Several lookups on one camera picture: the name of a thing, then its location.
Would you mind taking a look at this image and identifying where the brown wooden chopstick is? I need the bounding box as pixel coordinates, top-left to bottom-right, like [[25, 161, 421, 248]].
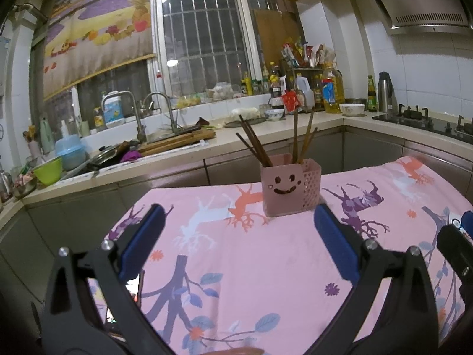
[[292, 108, 298, 164], [297, 106, 315, 164], [236, 132, 266, 167], [236, 115, 273, 167], [297, 128, 318, 164], [241, 120, 273, 167]]

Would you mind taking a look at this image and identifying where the steel kitchen faucet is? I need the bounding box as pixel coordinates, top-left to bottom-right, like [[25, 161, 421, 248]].
[[102, 91, 147, 142]]

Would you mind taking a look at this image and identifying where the barred kitchen window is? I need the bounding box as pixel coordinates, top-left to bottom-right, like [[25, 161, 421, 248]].
[[154, 0, 260, 97]]

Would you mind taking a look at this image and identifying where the smartphone with lit screen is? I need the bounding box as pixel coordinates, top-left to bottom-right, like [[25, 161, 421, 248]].
[[126, 270, 145, 307]]

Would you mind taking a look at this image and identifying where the black gas stove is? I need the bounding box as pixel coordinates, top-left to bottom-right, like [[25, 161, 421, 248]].
[[374, 104, 473, 144]]

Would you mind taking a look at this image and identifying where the steel thermos kettle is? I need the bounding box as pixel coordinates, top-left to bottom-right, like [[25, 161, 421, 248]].
[[378, 71, 393, 113]]

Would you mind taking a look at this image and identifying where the green plastic bowl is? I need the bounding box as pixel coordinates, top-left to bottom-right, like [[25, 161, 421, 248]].
[[33, 156, 63, 186]]

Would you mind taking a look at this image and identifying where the green glass bottle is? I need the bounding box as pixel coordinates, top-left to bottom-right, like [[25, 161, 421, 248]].
[[367, 75, 378, 112]]

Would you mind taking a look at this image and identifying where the white ceramic bowl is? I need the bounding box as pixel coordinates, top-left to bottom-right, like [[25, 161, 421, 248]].
[[339, 103, 365, 117]]

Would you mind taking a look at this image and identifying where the pink patterned tablecloth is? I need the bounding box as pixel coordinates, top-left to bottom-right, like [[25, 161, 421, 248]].
[[108, 157, 472, 354]]

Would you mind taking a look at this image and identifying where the black pan with lid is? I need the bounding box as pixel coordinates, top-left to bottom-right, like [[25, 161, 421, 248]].
[[86, 143, 130, 172]]

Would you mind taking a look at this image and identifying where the blue plastic container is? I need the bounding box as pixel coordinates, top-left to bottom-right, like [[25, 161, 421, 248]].
[[55, 135, 87, 171]]

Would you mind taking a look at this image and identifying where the pink smiley utensil holder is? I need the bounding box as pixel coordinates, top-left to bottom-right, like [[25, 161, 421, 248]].
[[260, 153, 321, 217]]

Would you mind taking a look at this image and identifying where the yellow cooking oil bottle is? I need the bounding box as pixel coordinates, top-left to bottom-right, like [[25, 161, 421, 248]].
[[321, 62, 345, 114]]

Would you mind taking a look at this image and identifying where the white plastic jug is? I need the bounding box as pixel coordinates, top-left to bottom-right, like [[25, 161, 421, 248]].
[[296, 75, 315, 110]]

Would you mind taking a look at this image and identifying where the red snack packet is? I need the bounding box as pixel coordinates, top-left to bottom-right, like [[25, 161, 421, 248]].
[[282, 91, 301, 113]]

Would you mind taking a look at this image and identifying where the small patterned bowl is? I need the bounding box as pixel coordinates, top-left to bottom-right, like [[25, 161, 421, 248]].
[[265, 108, 285, 121]]

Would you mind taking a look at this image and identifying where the steel range hood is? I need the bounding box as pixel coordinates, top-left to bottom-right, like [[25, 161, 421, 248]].
[[369, 0, 472, 35]]

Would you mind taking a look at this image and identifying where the wooden cutting board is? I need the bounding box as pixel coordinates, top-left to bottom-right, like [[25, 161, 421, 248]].
[[138, 129, 216, 156]]

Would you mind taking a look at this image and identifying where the fruit pattern window blind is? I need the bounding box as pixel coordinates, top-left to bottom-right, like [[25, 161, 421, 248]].
[[43, 0, 154, 99]]

